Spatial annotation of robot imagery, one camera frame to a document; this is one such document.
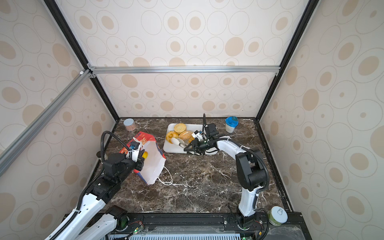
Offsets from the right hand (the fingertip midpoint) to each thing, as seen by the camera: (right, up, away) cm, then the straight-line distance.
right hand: (187, 151), depth 85 cm
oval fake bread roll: (-1, +8, +18) cm, 20 cm away
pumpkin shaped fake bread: (-12, +9, +18) cm, 23 cm away
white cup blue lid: (+30, +17, +21) cm, 40 cm away
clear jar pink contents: (-43, +16, +24) cm, 52 cm away
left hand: (-20, +3, -11) cm, 22 cm away
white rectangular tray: (-6, +3, +3) cm, 7 cm away
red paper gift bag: (-19, -7, +4) cm, 21 cm away
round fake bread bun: (-6, +14, +24) cm, 28 cm away
